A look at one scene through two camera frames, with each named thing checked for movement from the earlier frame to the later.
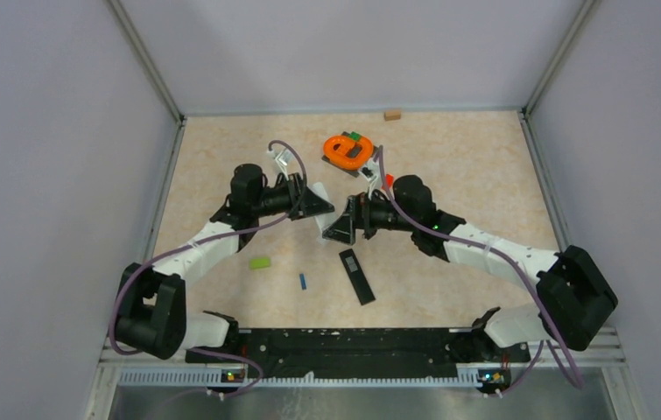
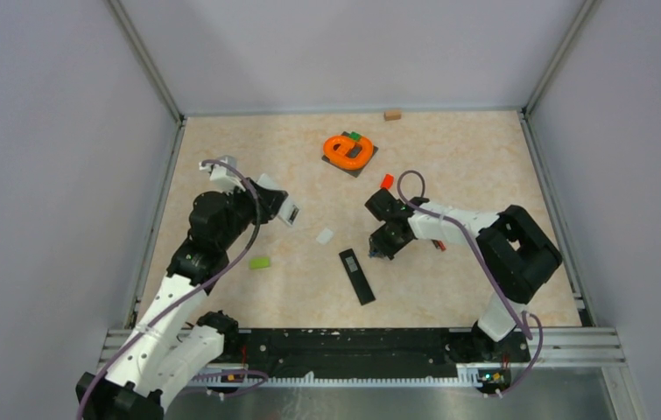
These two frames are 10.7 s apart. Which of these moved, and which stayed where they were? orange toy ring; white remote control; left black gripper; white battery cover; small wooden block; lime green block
Moved: left black gripper; white remote control
Stayed: orange toy ring; small wooden block; lime green block; white battery cover
